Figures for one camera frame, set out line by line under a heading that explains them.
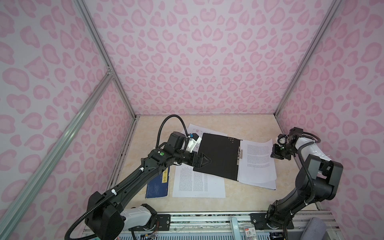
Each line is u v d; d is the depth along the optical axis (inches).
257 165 36.3
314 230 26.9
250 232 27.0
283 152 30.7
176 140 22.8
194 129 43.5
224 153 39.4
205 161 26.6
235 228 26.8
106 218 14.8
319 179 19.4
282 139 33.0
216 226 28.6
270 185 33.2
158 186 33.0
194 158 25.2
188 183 33.8
